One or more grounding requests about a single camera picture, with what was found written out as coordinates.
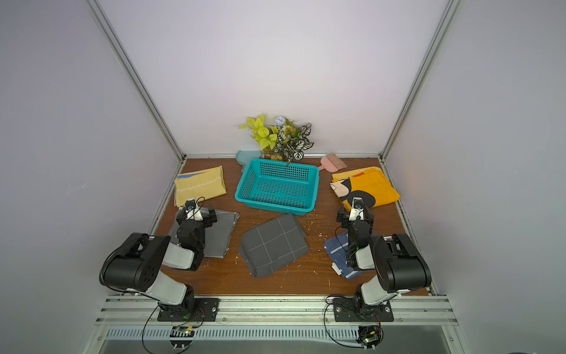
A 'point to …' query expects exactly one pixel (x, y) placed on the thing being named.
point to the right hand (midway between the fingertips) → (357, 203)
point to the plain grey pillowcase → (217, 237)
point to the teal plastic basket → (281, 186)
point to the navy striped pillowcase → (336, 248)
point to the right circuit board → (370, 336)
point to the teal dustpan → (244, 157)
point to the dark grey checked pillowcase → (273, 244)
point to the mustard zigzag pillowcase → (199, 185)
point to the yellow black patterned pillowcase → (371, 183)
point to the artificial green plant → (284, 141)
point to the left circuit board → (180, 337)
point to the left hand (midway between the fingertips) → (200, 204)
